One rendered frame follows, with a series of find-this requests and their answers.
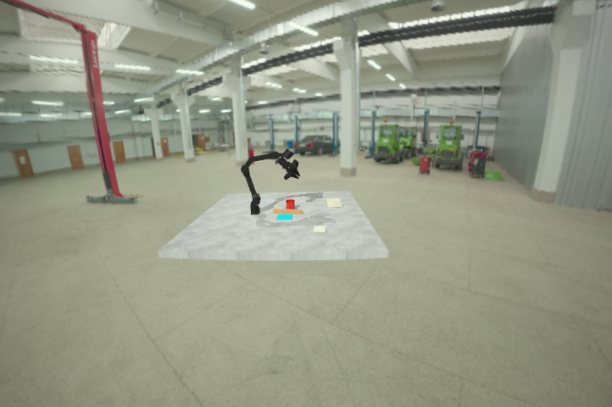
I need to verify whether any beige flat rectangular board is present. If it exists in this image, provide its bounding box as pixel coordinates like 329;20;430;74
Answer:
325;198;342;208

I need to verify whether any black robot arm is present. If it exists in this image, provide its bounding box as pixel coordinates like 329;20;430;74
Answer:
241;149;298;215

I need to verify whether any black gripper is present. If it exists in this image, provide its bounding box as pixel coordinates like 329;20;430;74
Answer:
282;161;300;180

